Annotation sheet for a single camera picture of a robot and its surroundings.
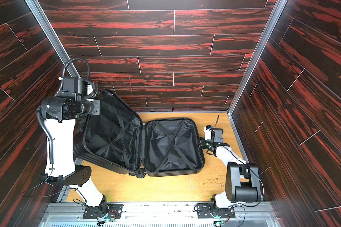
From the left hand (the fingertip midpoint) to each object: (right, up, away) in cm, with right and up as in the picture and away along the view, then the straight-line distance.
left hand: (96, 104), depth 67 cm
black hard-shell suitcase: (+7, -18, +7) cm, 20 cm away
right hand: (+56, -20, +28) cm, 66 cm away
